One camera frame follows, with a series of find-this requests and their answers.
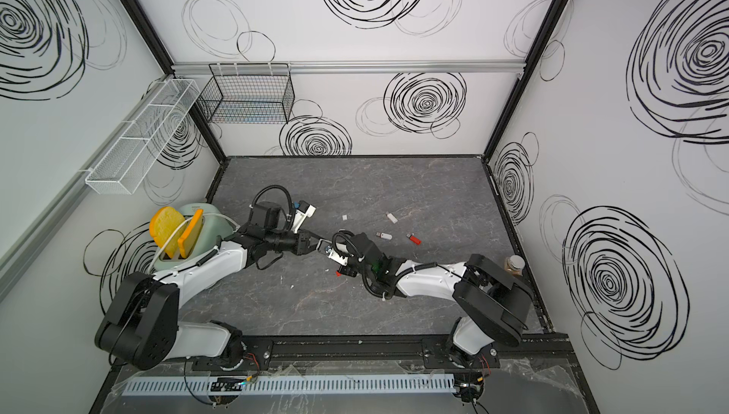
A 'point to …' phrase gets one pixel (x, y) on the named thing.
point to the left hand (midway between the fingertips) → (325, 244)
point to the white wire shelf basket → (124, 166)
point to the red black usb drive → (413, 238)
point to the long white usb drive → (392, 218)
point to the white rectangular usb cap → (345, 217)
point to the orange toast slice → (189, 237)
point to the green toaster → (215, 228)
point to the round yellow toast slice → (167, 225)
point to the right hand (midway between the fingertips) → (336, 245)
